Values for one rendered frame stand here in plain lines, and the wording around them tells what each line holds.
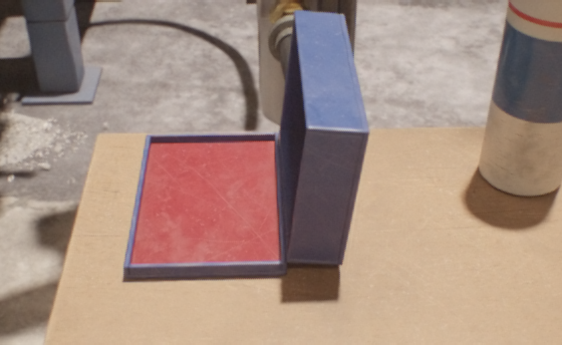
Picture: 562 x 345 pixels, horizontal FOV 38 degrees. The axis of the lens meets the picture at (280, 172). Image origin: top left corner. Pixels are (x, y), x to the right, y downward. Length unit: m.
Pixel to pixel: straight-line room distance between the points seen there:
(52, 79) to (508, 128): 1.20
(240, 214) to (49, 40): 1.09
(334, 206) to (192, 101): 1.14
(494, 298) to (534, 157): 0.12
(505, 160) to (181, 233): 0.25
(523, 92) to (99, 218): 0.32
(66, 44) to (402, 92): 0.67
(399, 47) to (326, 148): 1.36
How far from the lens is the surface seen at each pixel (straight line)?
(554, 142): 0.62
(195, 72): 1.74
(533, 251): 0.60
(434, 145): 0.69
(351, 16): 0.93
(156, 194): 0.62
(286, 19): 0.91
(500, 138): 0.62
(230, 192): 0.62
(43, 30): 1.63
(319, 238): 0.54
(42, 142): 1.57
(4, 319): 1.24
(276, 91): 1.10
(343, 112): 0.50
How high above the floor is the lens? 0.86
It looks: 37 degrees down
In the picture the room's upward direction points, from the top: straight up
